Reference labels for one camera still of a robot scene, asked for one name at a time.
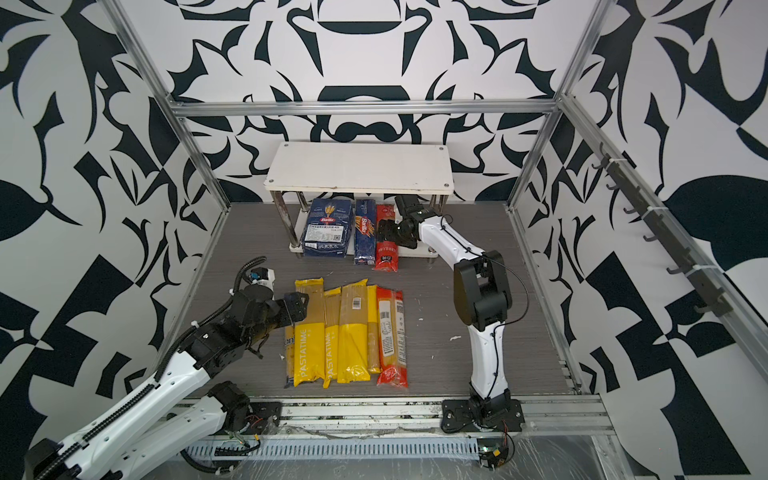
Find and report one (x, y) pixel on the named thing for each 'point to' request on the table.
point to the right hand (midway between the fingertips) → (387, 233)
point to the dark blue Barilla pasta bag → (328, 227)
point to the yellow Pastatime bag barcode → (353, 359)
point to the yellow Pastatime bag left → (309, 334)
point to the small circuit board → (493, 458)
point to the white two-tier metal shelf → (414, 177)
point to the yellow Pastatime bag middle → (332, 325)
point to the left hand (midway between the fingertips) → (295, 295)
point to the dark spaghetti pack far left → (289, 356)
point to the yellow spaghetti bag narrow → (373, 330)
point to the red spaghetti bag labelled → (393, 362)
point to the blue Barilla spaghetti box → (364, 232)
